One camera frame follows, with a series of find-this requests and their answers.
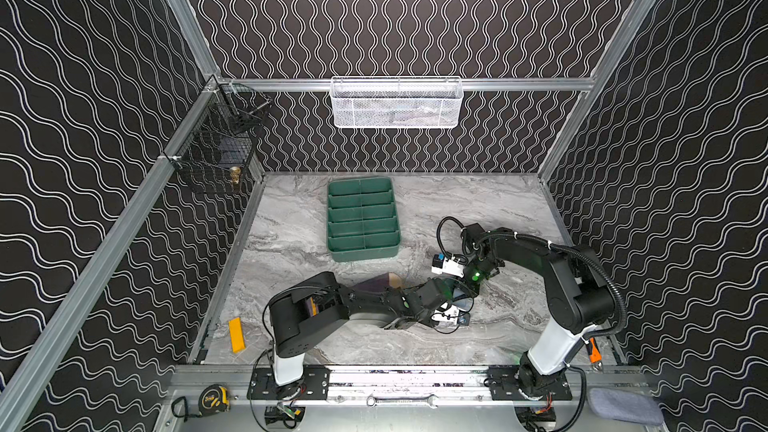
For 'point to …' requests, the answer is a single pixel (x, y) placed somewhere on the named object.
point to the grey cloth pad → (625, 405)
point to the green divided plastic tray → (362, 220)
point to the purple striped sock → (379, 283)
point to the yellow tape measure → (214, 399)
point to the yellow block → (237, 337)
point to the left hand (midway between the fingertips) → (450, 301)
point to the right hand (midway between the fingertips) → (459, 296)
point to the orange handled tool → (595, 356)
